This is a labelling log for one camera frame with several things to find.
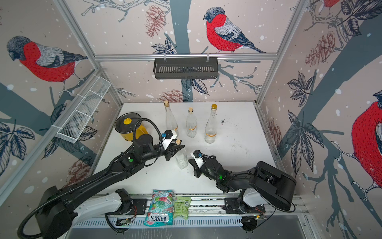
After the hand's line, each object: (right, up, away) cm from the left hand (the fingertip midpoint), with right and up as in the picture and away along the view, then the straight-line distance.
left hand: (184, 141), depth 71 cm
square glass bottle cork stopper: (+3, +7, +24) cm, 26 cm away
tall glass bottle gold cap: (+15, +1, +19) cm, 24 cm away
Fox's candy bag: (-11, -34, -1) cm, 35 cm away
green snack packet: (-2, -33, +2) cm, 33 cm away
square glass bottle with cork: (-2, -11, +13) cm, 17 cm away
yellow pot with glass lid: (-37, +6, +22) cm, 43 cm away
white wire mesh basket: (-62, +12, +13) cm, 64 cm away
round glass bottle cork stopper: (-10, +19, +7) cm, 23 cm away
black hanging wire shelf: (-2, +48, +36) cm, 60 cm away
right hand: (+3, -12, +12) cm, 17 cm away
